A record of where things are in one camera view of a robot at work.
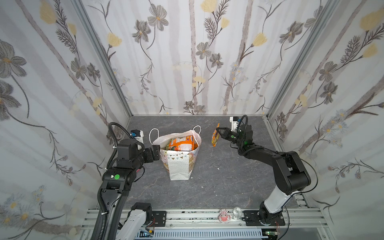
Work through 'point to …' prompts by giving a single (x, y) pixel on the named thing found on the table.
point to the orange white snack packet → (184, 143)
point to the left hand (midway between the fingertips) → (149, 143)
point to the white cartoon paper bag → (179, 151)
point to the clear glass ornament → (237, 212)
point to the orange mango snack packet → (215, 136)
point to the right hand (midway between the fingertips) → (214, 125)
